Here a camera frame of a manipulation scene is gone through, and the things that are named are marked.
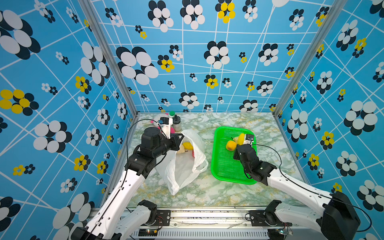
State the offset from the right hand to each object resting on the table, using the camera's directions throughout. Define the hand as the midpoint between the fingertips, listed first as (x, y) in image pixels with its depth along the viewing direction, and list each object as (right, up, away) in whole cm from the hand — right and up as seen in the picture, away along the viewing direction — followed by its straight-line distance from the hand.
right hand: (239, 146), depth 83 cm
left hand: (-30, +7, -14) cm, 34 cm away
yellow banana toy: (0, +4, -3) cm, 5 cm away
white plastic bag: (-35, -15, +9) cm, 39 cm away
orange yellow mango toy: (-2, -1, +13) cm, 13 cm away
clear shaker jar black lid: (-38, +13, +19) cm, 44 cm away
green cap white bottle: (-43, +20, +26) cm, 54 cm away
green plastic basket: (-7, -15, +8) cm, 18 cm away
